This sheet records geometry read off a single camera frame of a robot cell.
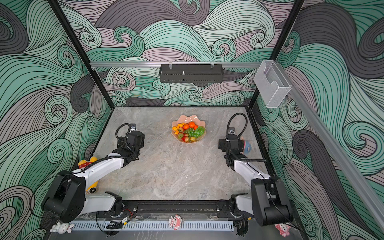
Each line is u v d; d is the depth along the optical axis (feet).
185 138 3.11
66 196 1.35
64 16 2.45
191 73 3.19
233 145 2.21
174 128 3.30
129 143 2.20
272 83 2.60
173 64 3.04
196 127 3.35
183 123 3.42
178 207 2.47
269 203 1.34
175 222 2.20
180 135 3.21
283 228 2.14
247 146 2.94
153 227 2.49
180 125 3.33
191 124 3.31
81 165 2.73
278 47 2.80
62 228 2.16
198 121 3.50
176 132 3.26
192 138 3.12
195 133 3.12
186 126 3.30
